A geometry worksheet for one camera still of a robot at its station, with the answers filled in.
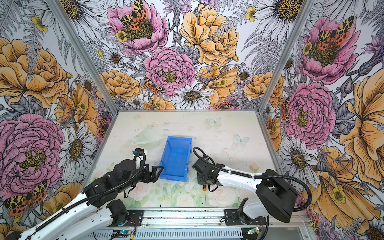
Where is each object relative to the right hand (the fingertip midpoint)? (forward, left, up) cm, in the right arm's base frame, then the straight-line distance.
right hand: (204, 183), depth 85 cm
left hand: (+1, +24, +15) cm, 28 cm away
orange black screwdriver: (-3, 0, -1) cm, 3 cm away
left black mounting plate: (-15, +34, 0) cm, 37 cm away
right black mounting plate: (-17, -13, 0) cm, 21 cm away
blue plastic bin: (+16, +17, -1) cm, 23 cm away
